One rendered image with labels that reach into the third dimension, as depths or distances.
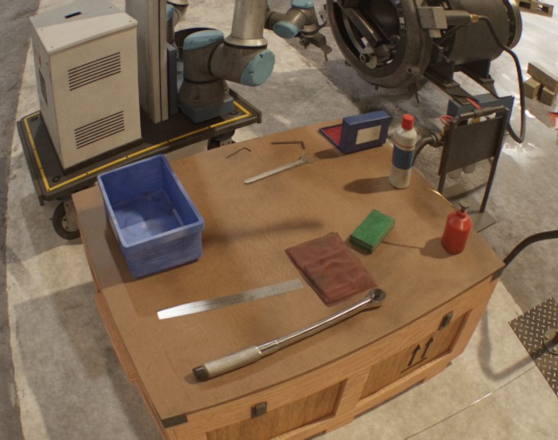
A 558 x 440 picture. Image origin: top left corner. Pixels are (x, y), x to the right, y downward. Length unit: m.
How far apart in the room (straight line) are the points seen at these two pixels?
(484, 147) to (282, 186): 0.95
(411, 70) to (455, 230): 1.14
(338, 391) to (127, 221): 0.70
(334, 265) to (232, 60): 0.83
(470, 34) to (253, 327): 1.95
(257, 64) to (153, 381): 1.11
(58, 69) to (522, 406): 1.94
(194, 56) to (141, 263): 0.90
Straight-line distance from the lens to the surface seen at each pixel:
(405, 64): 2.43
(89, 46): 1.80
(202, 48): 1.96
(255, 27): 1.86
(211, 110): 2.06
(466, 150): 2.09
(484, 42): 2.86
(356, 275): 1.33
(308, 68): 3.33
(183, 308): 1.27
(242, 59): 1.87
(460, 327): 1.62
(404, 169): 1.59
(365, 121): 1.68
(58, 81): 1.81
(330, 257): 1.36
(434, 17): 2.27
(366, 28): 2.58
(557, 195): 2.84
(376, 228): 1.44
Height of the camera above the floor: 1.44
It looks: 41 degrees down
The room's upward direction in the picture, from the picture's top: 2 degrees clockwise
